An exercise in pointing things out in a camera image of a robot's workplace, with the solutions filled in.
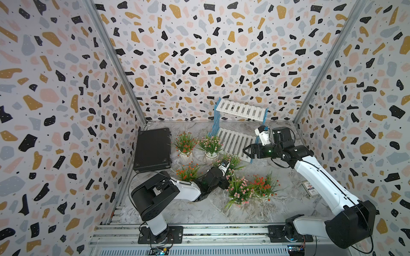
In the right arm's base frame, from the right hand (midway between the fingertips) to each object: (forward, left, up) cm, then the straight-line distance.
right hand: (250, 149), depth 78 cm
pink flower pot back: (+6, +20, -6) cm, 22 cm away
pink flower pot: (-1, +7, -10) cm, 12 cm away
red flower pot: (+8, +35, -7) cm, 37 cm away
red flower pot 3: (-16, -6, -7) cm, 19 cm away
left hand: (-4, +9, -16) cm, 19 cm away
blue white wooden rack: (+21, +6, -22) cm, 30 cm away
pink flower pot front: (-18, +5, -9) cm, 20 cm away
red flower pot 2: (-10, +29, -7) cm, 32 cm away
